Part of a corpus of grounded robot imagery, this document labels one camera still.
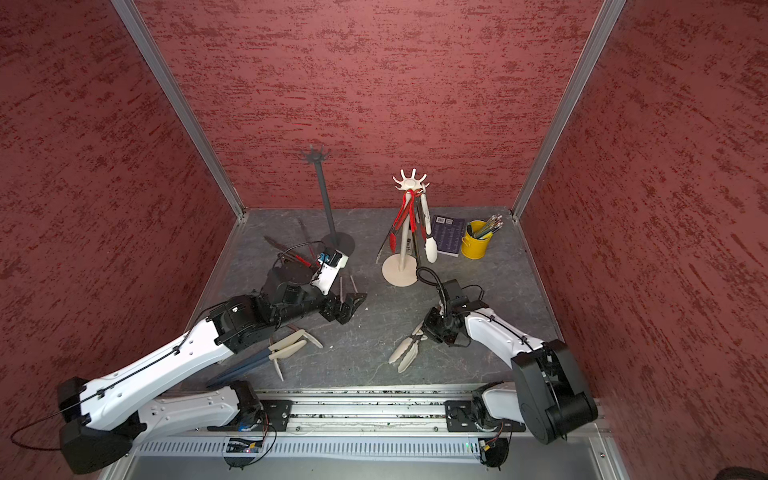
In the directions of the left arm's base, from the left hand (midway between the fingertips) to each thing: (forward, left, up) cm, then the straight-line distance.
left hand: (348, 292), depth 69 cm
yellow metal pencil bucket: (+28, -38, -18) cm, 51 cm away
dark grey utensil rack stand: (+33, +12, -22) cm, 42 cm away
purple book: (+41, -32, -25) cm, 58 cm away
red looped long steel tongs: (+19, -14, +6) cm, 24 cm away
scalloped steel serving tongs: (-5, -14, -22) cm, 27 cm away
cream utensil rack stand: (+23, -13, -25) cm, 36 cm away
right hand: (-1, -19, -24) cm, 30 cm away
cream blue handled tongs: (-7, +20, -19) cm, 28 cm away
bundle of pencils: (+31, -43, -9) cm, 54 cm away
